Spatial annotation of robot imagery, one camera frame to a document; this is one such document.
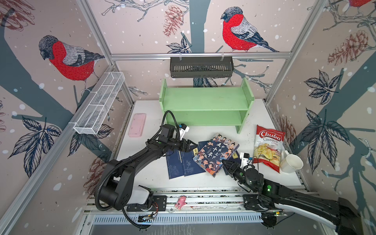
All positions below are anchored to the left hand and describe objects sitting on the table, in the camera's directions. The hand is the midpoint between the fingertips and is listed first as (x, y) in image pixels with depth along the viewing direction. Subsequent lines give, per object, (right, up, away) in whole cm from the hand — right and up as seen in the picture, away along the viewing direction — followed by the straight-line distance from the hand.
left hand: (193, 145), depth 81 cm
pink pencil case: (-42, +9, +27) cm, 51 cm away
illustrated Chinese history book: (+10, -7, +2) cm, 12 cm away
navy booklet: (-1, -13, +3) cm, 14 cm away
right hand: (+15, -9, -4) cm, 18 cm away
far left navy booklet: (-11, -13, +6) cm, 18 cm away
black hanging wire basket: (+4, +52, +24) cm, 58 cm away
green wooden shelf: (+20, +22, +1) cm, 30 cm away
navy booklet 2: (+5, -3, +14) cm, 15 cm away
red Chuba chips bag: (+48, -2, +9) cm, 49 cm away
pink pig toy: (-6, -27, -8) cm, 29 cm away
